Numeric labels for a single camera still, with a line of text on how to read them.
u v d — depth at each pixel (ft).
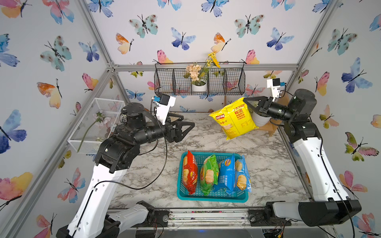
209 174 2.31
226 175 2.23
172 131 1.46
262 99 1.84
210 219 2.47
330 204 1.22
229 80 3.23
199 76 2.80
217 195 2.67
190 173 2.29
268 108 1.82
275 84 1.82
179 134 1.50
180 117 1.81
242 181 2.26
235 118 2.07
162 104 1.42
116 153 1.16
